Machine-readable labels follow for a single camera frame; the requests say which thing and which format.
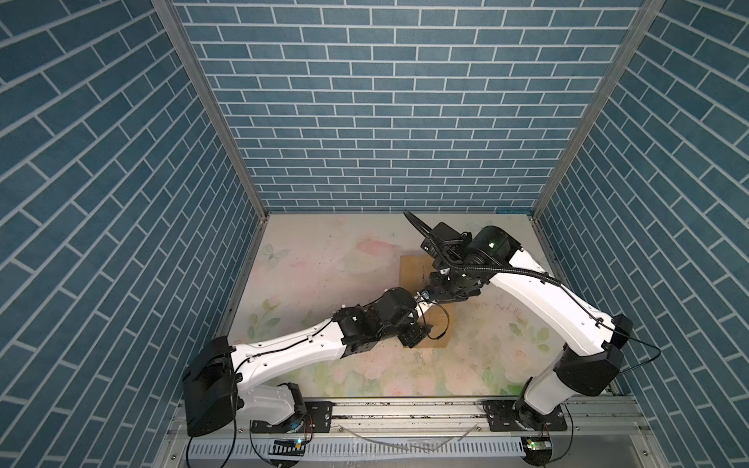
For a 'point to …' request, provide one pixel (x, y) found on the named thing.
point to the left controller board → (289, 448)
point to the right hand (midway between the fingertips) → (434, 295)
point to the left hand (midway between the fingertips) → (423, 318)
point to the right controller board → (537, 448)
